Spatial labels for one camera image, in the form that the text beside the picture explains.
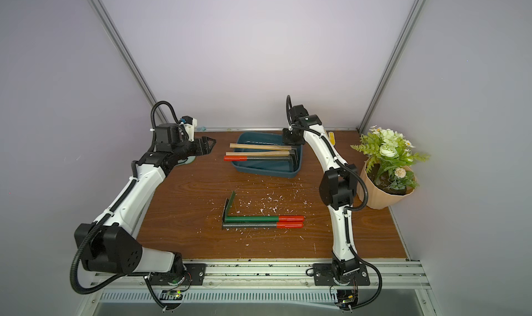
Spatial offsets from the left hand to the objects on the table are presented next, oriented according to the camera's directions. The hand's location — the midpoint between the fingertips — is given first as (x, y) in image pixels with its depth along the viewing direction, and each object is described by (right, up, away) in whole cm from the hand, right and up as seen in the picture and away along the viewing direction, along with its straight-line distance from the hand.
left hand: (210, 139), depth 80 cm
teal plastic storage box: (+22, -14, +22) cm, 34 cm away
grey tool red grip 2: (+20, -35, +3) cm, 41 cm away
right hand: (+31, +1, +12) cm, 33 cm away
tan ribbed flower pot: (+67, -24, 0) cm, 71 cm away
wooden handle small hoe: (+22, -3, +26) cm, 34 cm away
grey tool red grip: (+7, -9, +19) cm, 22 cm away
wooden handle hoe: (+29, -6, +24) cm, 39 cm away
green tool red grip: (+10, -34, +5) cm, 35 cm away
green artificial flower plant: (+67, -4, -8) cm, 67 cm away
